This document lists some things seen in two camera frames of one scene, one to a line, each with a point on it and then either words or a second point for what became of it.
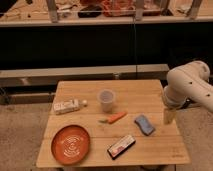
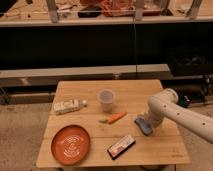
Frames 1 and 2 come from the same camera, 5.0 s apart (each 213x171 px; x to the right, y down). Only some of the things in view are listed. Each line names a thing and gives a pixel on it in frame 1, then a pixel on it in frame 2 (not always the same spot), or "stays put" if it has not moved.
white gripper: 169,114 to 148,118
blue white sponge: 144,124 stays put
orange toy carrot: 113,118 stays put
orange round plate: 70,144 stays put
